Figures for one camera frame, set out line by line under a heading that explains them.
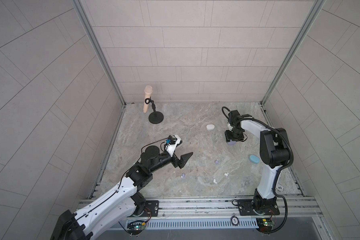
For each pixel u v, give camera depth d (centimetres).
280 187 78
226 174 82
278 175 55
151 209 70
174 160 61
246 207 72
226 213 71
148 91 87
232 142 91
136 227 66
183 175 82
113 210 54
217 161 87
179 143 61
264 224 68
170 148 61
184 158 63
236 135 83
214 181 80
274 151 52
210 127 102
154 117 107
